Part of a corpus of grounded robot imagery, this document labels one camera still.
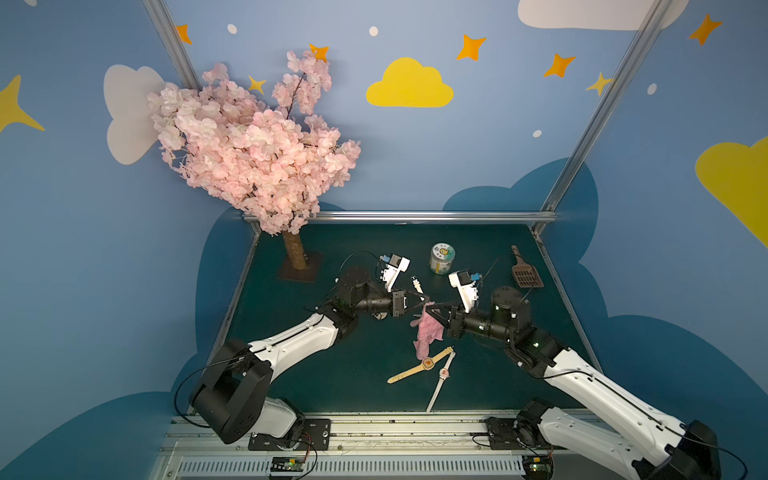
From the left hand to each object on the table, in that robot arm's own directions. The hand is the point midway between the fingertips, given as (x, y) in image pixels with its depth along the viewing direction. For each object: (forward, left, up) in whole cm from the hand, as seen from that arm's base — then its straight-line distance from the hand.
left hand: (431, 297), depth 71 cm
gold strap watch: (-8, -1, -25) cm, 26 cm away
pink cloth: (-6, 0, -7) cm, 9 cm away
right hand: (-1, -1, -1) cm, 2 cm away
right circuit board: (-31, -28, -28) cm, 51 cm away
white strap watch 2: (-11, -6, -25) cm, 28 cm away
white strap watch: (+3, +3, +2) cm, 5 cm away
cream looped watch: (+8, +13, -25) cm, 29 cm away
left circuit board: (-33, +34, -27) cm, 54 cm away
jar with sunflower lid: (+27, -8, -18) cm, 33 cm away
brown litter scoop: (+26, -40, -26) cm, 55 cm away
